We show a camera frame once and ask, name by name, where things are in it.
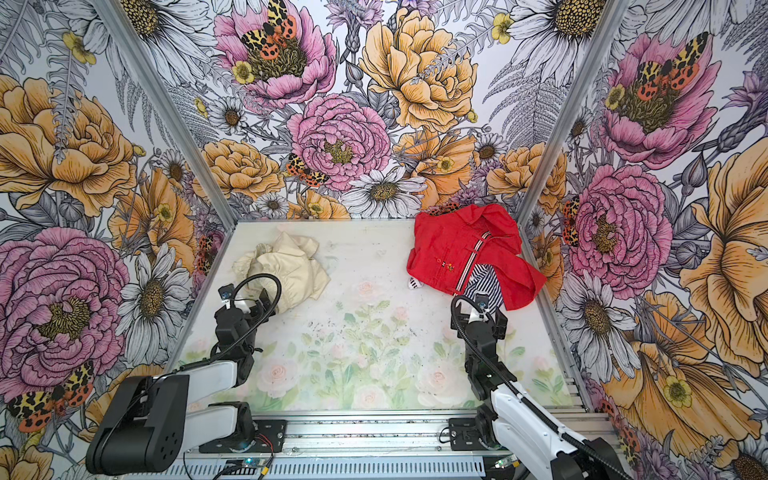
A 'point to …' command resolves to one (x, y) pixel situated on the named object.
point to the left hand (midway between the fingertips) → (252, 302)
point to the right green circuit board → (508, 461)
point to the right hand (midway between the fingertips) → (477, 313)
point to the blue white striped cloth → (483, 279)
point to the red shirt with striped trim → (447, 243)
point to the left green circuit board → (251, 462)
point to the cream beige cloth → (284, 270)
